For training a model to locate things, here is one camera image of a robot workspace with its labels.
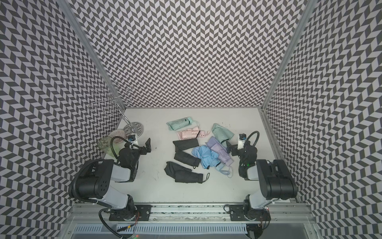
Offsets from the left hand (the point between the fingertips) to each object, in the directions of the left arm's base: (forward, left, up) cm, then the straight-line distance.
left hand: (143, 139), depth 92 cm
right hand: (-1, -57, -1) cm, 57 cm away
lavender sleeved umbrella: (-8, -49, -5) cm, 50 cm away
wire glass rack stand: (+29, +27, +8) cm, 41 cm away
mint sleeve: (+18, -11, -7) cm, 23 cm away
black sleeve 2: (-17, -19, -5) cm, 26 cm away
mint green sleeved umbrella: (+7, -51, -5) cm, 51 cm away
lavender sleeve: (+3, -44, -8) cm, 45 cm away
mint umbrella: (+15, -18, -5) cm, 24 cm away
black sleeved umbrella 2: (-22, -30, -4) cm, 37 cm away
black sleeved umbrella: (-10, -26, -5) cm, 28 cm away
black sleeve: (0, -24, -7) cm, 25 cm away
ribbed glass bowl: (+7, +19, -4) cm, 21 cm away
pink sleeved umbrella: (+7, -32, -4) cm, 33 cm away
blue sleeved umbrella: (-12, -41, -3) cm, 42 cm away
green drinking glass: (-1, +26, -5) cm, 27 cm away
